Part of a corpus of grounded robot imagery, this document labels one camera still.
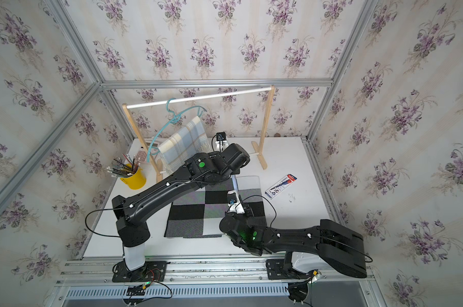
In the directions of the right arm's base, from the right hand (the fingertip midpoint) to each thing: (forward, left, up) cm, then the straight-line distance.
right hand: (240, 198), depth 79 cm
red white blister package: (+13, -20, -12) cm, 26 cm away
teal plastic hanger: (+55, +42, -4) cm, 69 cm away
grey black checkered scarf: (-3, +19, -12) cm, 22 cm away
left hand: (+7, +2, +15) cm, 16 cm away
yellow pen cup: (+15, +55, -4) cm, 57 cm away
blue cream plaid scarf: (+24, +24, +8) cm, 35 cm away
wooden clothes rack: (+28, +48, -13) cm, 57 cm away
